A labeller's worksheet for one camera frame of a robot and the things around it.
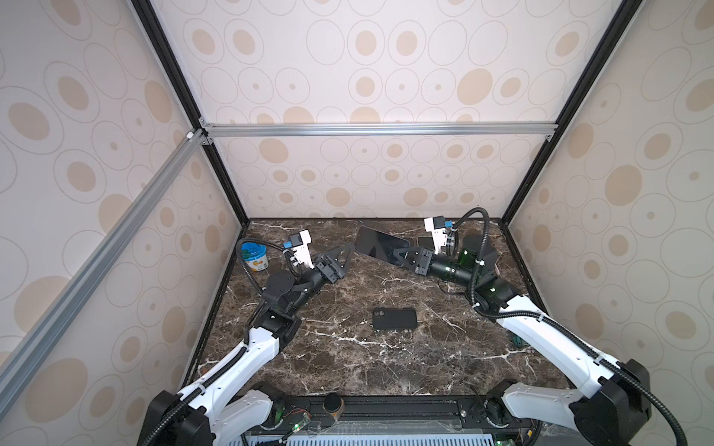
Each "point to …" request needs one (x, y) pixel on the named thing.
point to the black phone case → (394, 318)
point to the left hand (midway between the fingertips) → (355, 248)
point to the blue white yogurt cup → (256, 255)
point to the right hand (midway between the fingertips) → (396, 254)
